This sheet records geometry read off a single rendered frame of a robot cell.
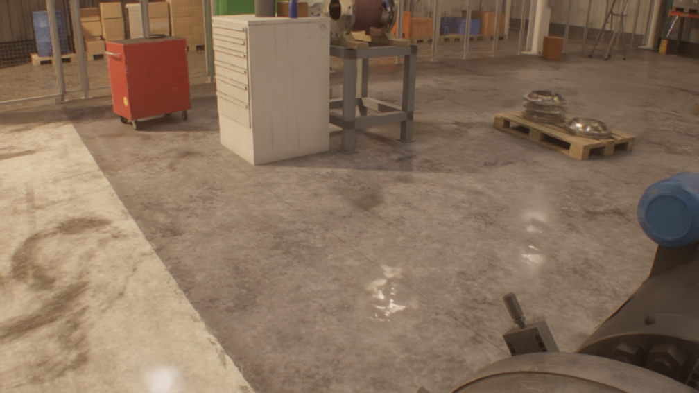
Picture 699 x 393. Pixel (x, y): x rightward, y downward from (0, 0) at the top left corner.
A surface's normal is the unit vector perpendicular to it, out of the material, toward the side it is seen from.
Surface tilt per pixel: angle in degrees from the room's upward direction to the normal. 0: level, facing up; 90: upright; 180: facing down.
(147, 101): 90
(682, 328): 14
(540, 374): 60
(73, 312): 0
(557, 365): 26
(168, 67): 90
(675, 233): 90
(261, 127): 90
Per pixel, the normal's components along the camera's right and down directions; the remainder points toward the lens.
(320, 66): 0.58, 0.33
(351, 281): 0.02, -0.92
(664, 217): -0.75, 0.25
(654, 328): -0.25, -0.97
